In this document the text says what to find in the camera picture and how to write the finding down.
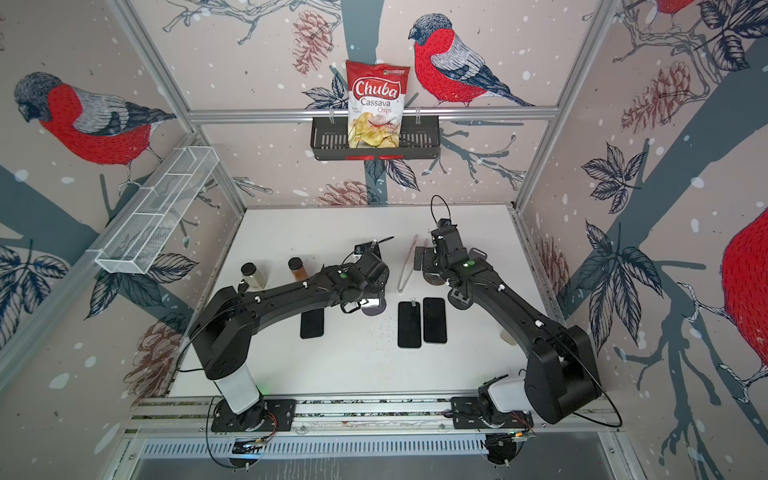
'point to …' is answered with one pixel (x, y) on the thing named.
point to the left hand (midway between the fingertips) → (370, 285)
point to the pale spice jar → (253, 277)
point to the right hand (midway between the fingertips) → (426, 259)
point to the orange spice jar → (296, 267)
